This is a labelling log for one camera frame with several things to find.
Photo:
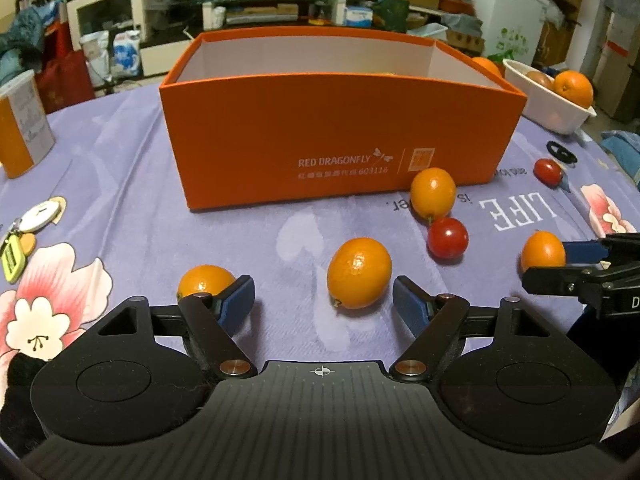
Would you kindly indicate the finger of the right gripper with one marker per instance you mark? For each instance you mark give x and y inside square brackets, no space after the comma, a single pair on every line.
[585,252]
[553,280]

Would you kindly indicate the small kumquat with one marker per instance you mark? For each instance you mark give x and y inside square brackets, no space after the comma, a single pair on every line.
[206,278]

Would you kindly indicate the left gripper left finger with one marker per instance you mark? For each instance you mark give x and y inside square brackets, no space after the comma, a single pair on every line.
[212,321]

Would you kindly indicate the cherry tomato far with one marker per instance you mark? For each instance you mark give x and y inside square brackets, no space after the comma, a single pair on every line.
[549,172]

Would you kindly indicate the brown fruit in basket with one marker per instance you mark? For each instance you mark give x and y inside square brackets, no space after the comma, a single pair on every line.
[541,78]

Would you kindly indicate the blue jacket on chair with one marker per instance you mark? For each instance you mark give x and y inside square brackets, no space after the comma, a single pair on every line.
[22,45]

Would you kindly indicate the white microwave oven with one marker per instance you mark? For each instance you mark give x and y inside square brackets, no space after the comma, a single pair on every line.
[108,34]

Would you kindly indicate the white freezer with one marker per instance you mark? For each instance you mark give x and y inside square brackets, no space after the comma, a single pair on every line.
[511,28]

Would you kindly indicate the purple floral tablecloth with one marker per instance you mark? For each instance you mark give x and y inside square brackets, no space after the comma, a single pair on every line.
[126,231]

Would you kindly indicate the orange in basket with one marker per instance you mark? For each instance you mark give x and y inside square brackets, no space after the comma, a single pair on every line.
[574,87]

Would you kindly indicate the cherry tomato beside kumquats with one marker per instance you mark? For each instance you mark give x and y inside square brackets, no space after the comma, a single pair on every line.
[447,238]

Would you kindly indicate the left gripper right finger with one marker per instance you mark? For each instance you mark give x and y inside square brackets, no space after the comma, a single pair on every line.
[435,322]

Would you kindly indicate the orange cardboard box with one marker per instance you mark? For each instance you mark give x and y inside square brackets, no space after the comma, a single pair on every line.
[271,114]

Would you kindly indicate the large orange on table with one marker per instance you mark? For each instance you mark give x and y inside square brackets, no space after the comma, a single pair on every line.
[487,64]

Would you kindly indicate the orange white canister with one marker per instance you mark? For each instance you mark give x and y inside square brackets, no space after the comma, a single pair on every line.
[25,134]

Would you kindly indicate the white fruit basket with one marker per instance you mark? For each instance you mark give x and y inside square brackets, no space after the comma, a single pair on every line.
[544,106]

